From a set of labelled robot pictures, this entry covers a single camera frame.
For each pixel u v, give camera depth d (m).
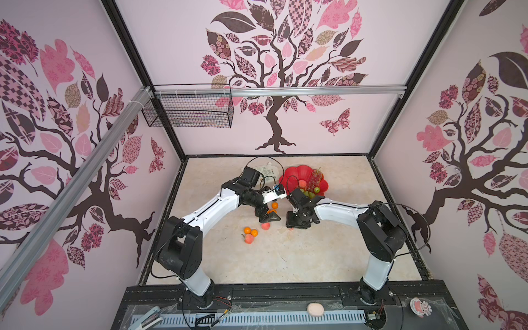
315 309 0.70
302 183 1.03
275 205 0.98
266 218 0.73
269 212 0.74
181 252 0.44
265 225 0.89
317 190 1.01
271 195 0.72
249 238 0.85
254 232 0.88
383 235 0.48
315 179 1.03
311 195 1.00
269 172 1.13
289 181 1.08
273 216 0.73
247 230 0.90
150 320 0.67
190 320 0.70
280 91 0.95
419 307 0.68
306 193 1.00
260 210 0.74
